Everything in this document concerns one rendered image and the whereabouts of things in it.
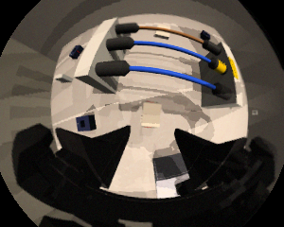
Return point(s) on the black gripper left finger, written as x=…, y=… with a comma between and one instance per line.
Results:
x=102, y=153

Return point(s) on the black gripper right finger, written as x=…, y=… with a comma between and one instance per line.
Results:
x=202, y=158

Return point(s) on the beige flat rectangular block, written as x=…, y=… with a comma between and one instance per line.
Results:
x=162, y=34

